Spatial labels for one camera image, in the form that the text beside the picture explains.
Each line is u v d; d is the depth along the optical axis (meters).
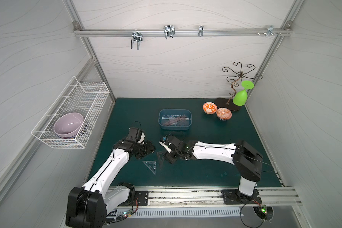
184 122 1.05
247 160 0.46
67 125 0.62
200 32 0.78
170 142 0.64
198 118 1.04
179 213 0.70
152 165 0.86
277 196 0.76
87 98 0.78
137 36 0.78
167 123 1.04
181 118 1.06
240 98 0.90
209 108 1.12
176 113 1.10
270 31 0.76
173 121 1.05
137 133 0.65
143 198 0.73
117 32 0.79
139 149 0.68
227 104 1.15
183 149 0.65
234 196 0.74
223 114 1.08
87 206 0.38
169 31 0.77
